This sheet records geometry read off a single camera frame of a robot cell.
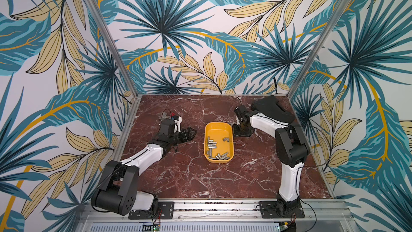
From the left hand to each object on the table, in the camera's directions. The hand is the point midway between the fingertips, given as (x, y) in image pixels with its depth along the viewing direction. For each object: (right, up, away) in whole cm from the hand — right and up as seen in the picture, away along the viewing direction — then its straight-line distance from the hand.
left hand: (192, 134), depth 88 cm
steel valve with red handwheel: (-18, +11, +19) cm, 28 cm away
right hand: (+27, -1, +11) cm, 30 cm away
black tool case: (+50, +16, +21) cm, 57 cm away
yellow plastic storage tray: (+15, -6, +8) cm, 18 cm away
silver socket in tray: (+20, -4, +8) cm, 21 cm away
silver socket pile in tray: (+11, -7, +5) cm, 14 cm away
